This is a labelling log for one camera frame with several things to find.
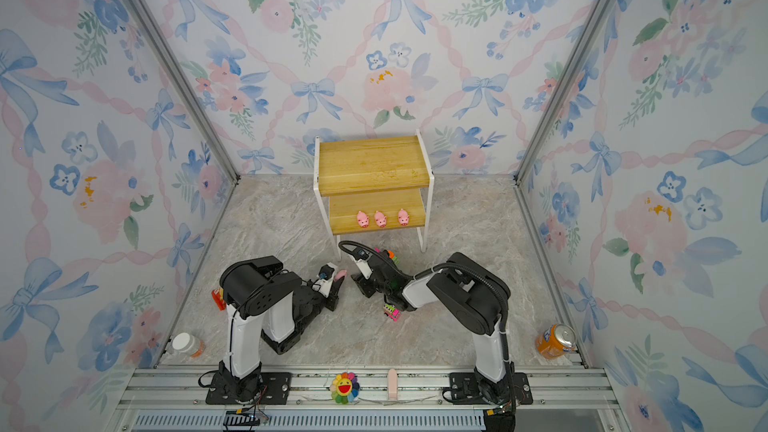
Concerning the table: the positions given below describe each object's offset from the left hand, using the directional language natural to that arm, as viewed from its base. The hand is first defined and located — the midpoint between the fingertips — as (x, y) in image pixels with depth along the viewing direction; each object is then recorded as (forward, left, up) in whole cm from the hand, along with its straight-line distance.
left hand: (341, 275), depth 92 cm
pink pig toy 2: (+9, -12, +17) cm, 23 cm away
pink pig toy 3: (+9, -7, +17) cm, 20 cm away
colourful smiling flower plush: (-30, -4, 0) cm, 30 cm away
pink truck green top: (-12, -16, +1) cm, 20 cm away
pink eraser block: (-30, -16, +1) cm, 34 cm away
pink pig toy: (+10, -19, +17) cm, 27 cm away
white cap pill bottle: (-22, +35, +6) cm, 42 cm away
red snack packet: (-8, +35, 0) cm, 36 cm away
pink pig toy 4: (0, 0, +1) cm, 1 cm away
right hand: (+3, -5, -1) cm, 6 cm away
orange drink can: (-21, -55, +9) cm, 60 cm away
